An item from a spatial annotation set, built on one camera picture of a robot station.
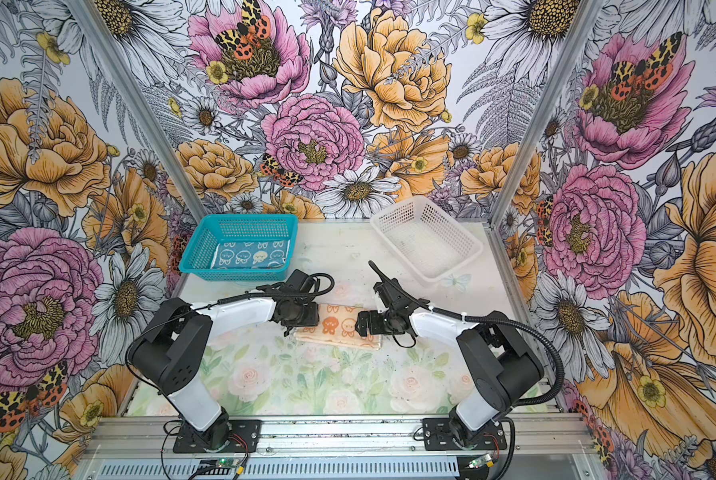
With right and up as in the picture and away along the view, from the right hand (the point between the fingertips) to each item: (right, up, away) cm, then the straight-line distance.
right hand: (371, 335), depth 89 cm
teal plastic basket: (-57, +33, +23) cm, 70 cm away
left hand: (-19, +2, +3) cm, 19 cm away
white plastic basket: (+22, +30, +27) cm, 46 cm away
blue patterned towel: (-42, +24, +19) cm, 52 cm away
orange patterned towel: (-10, +2, +3) cm, 11 cm away
